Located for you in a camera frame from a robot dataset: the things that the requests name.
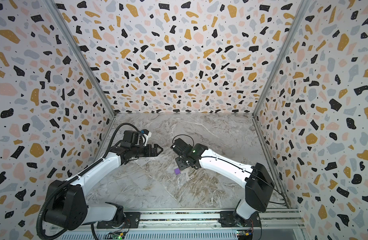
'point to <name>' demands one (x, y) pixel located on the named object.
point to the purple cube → (177, 171)
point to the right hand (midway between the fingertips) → (180, 159)
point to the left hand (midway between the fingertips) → (156, 147)
